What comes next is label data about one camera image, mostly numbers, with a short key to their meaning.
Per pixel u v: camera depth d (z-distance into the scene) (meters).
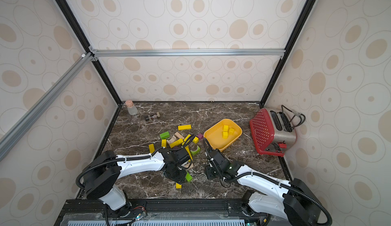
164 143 0.95
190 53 0.92
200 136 0.94
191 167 0.88
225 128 1.02
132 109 1.10
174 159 0.63
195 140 1.01
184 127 1.05
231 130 1.00
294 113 0.83
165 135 1.00
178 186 0.79
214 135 1.00
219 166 0.62
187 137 0.99
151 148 0.94
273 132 0.82
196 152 0.92
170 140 0.97
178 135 1.00
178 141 0.95
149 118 1.06
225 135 0.98
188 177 0.81
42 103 0.62
